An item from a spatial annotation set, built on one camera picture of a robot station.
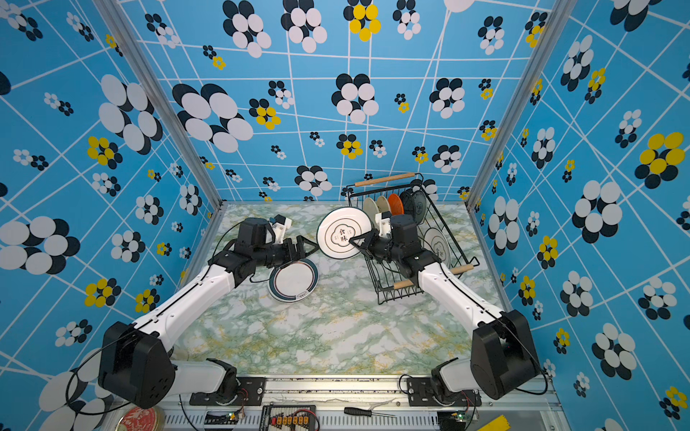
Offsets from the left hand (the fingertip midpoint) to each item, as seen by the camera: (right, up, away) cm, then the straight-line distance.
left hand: (314, 248), depth 79 cm
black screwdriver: (+15, -43, -9) cm, 46 cm away
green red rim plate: (-9, -13, +14) cm, 21 cm away
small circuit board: (-22, -45, -9) cm, 50 cm away
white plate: (+40, +1, +12) cm, 42 cm away
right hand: (+11, +3, -1) cm, 12 cm away
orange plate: (+28, +15, +21) cm, 38 cm away
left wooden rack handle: (+24, +25, +26) cm, 44 cm away
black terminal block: (-5, -43, -11) cm, 44 cm away
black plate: (+32, +19, +27) cm, 46 cm away
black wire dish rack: (+19, -5, -14) cm, 24 cm away
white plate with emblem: (+7, +7, +3) cm, 10 cm away
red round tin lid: (-43, -42, -12) cm, 62 cm away
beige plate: (+23, +15, +21) cm, 34 cm away
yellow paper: (+49, -44, -11) cm, 67 cm away
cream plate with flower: (+18, +14, +21) cm, 31 cm away
